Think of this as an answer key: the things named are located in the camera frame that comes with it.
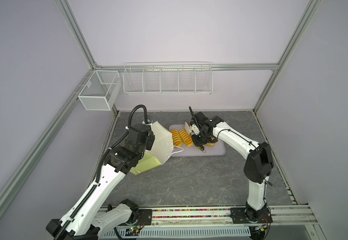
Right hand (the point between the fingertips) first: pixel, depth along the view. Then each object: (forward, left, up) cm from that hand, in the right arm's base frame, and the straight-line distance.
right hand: (197, 143), depth 88 cm
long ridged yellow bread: (+8, +12, -8) cm, 17 cm away
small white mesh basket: (+33, +64, +14) cm, 73 cm away
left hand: (-6, +27, +19) cm, 33 cm away
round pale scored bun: (+5, -10, -9) cm, 15 cm away
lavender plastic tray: (+20, +13, -9) cm, 26 cm away
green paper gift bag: (-7, +20, +4) cm, 22 cm away
